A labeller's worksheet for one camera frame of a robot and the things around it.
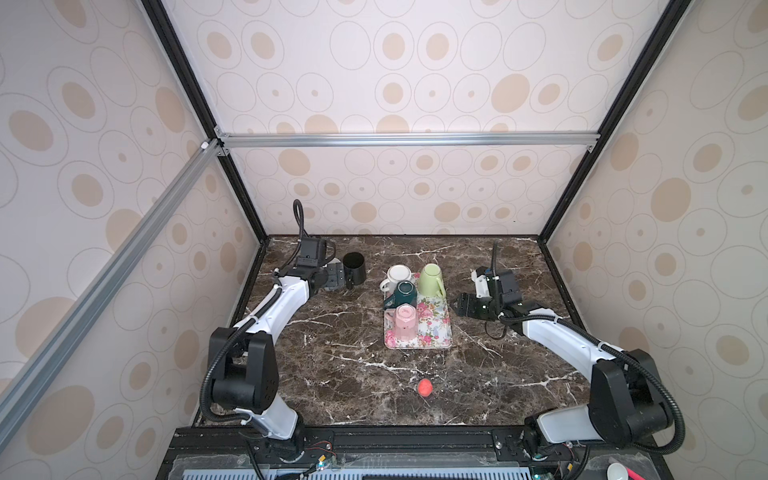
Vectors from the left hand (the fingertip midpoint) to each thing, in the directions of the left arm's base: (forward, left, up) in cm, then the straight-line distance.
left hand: (334, 266), depth 90 cm
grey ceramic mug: (-6, -2, +4) cm, 7 cm away
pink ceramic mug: (-15, -21, -5) cm, 27 cm away
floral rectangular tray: (-11, -31, -16) cm, 37 cm away
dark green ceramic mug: (-6, -22, -5) cm, 23 cm away
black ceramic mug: (+6, -5, -9) cm, 12 cm away
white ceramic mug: (+4, -18, -10) cm, 21 cm away
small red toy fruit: (-31, -26, -13) cm, 43 cm away
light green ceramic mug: (+1, -30, -9) cm, 31 cm away
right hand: (-9, -38, -6) cm, 40 cm away
